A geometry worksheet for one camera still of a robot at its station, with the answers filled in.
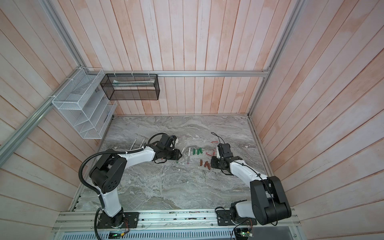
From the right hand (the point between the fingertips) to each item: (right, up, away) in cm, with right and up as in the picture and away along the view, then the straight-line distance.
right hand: (213, 161), depth 92 cm
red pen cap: (+3, +11, +12) cm, 17 cm away
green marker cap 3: (-7, +6, +8) cm, 12 cm away
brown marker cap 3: (-3, -3, 0) cm, 4 cm away
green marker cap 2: (-9, +5, +6) cm, 12 cm away
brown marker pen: (-15, +2, +5) cm, 16 cm away
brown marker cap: (-8, -2, +3) cm, 8 cm away
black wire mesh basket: (-58, +51, +14) cm, 79 cm away
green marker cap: (-12, +5, +6) cm, 15 cm away
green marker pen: (-49, +10, +10) cm, 51 cm away
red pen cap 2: (+1, +4, +6) cm, 7 cm away
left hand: (-22, +2, +2) cm, 22 cm away
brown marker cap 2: (-5, -1, +1) cm, 5 cm away
